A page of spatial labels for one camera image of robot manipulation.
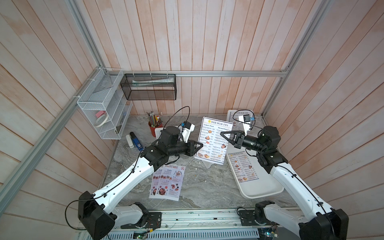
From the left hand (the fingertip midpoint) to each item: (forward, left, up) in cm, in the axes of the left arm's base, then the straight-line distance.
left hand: (200, 148), depth 69 cm
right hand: (+4, -9, +6) cm, 11 cm away
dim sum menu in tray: (+2, -28, -26) cm, 38 cm away
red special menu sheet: (-9, +25, -27) cm, 38 cm away
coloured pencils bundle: (+31, +29, -15) cm, 45 cm away
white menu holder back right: (+3, -6, -23) cm, 25 cm away
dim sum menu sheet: (+1, -6, +2) cm, 7 cm away
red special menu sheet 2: (-7, +16, -27) cm, 32 cm away
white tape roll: (+17, +54, 0) cm, 57 cm away
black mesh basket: (+46, +32, +2) cm, 56 cm away
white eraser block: (+20, +47, -24) cm, 56 cm away
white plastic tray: (-6, -33, -26) cm, 42 cm away
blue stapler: (+20, +42, -24) cm, 52 cm away
